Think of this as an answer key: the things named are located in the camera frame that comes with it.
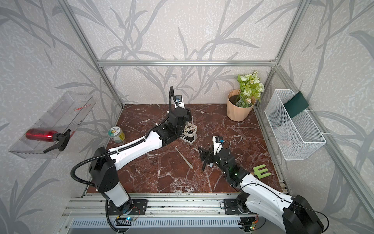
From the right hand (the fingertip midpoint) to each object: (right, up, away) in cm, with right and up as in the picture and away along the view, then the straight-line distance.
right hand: (205, 146), depth 81 cm
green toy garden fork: (+32, -17, +4) cm, 36 cm away
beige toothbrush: (-13, -9, +11) cm, 19 cm away
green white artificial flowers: (+30, +34, +12) cm, 47 cm away
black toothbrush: (-1, -14, +7) cm, 16 cm away
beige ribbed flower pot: (+22, +19, +20) cm, 36 cm away
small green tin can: (-57, +5, +13) cm, 59 cm away
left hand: (-10, +23, -2) cm, 25 cm away
